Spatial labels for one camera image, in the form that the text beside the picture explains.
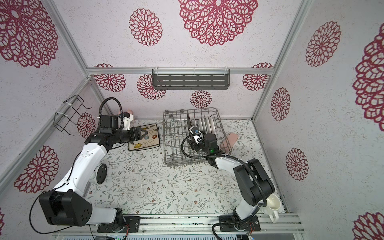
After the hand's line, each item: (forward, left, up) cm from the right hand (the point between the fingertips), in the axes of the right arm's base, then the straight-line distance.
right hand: (193, 132), depth 89 cm
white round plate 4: (+8, -12, -2) cm, 14 cm away
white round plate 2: (+7, -4, -2) cm, 9 cm away
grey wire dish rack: (+18, +15, -17) cm, 28 cm away
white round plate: (+7, -2, -1) cm, 8 cm away
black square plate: (+10, +3, -4) cm, 11 cm away
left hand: (-8, +27, +7) cm, 29 cm away
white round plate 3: (+9, -8, -2) cm, 12 cm away
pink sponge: (+7, -26, -16) cm, 31 cm away
